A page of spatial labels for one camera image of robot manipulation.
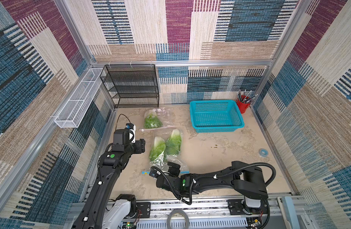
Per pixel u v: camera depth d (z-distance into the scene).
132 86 1.09
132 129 0.67
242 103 1.06
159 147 0.86
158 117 1.03
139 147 0.69
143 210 0.73
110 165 0.49
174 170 0.73
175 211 0.72
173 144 0.87
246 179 0.49
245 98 1.11
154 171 0.65
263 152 0.94
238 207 0.74
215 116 1.14
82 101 0.70
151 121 1.00
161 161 0.81
